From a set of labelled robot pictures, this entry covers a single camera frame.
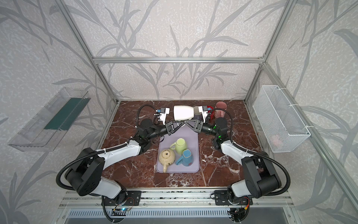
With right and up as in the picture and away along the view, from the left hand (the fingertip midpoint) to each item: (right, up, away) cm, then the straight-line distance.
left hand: (184, 121), depth 73 cm
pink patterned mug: (+25, +4, +26) cm, 37 cm away
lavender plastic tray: (+5, -14, +25) cm, 29 cm away
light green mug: (-3, -16, +11) cm, 20 cm away
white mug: (-1, +5, -2) cm, 5 cm away
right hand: (0, +1, +1) cm, 1 cm away
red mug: (+13, +6, -1) cm, 15 cm away
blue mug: (+1, -23, +8) cm, 24 cm away
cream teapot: (-10, -22, +7) cm, 25 cm away
